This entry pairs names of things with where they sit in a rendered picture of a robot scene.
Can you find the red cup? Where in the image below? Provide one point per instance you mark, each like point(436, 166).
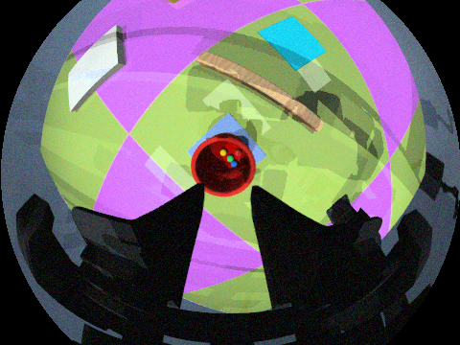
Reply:
point(216, 173)

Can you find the long wooden beam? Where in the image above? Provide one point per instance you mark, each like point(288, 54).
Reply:
point(237, 72)

